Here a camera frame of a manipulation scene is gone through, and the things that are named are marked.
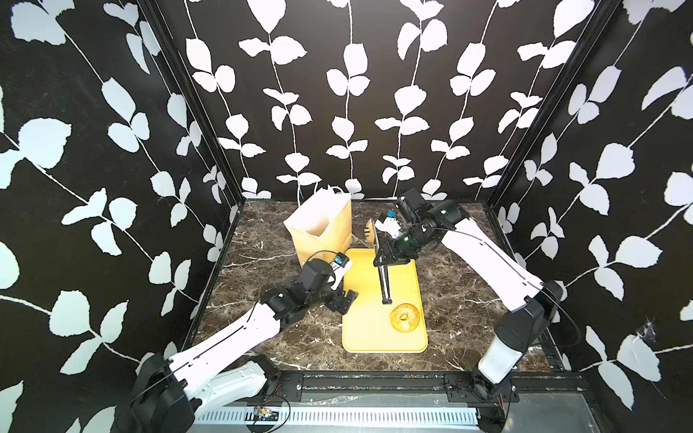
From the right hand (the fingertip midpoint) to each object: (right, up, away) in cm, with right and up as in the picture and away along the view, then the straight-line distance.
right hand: (375, 258), depth 72 cm
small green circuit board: (-31, -41, -2) cm, 52 cm away
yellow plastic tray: (-2, -23, +12) cm, 26 cm away
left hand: (-8, -7, +6) cm, 13 cm away
